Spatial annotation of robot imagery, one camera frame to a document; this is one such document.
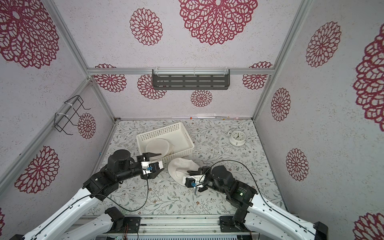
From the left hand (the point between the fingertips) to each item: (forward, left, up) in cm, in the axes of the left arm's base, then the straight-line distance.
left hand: (159, 159), depth 70 cm
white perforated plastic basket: (+36, -4, -26) cm, 44 cm away
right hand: (-3, -16, -4) cm, 17 cm away
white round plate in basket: (+20, +6, -20) cm, 29 cm away
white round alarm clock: (+28, -47, -22) cm, 58 cm away
